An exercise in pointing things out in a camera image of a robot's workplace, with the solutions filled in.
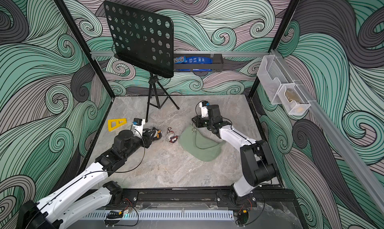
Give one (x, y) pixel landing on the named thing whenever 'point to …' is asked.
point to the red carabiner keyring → (170, 136)
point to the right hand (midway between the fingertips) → (195, 118)
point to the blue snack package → (195, 60)
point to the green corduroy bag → (201, 143)
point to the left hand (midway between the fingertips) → (151, 128)
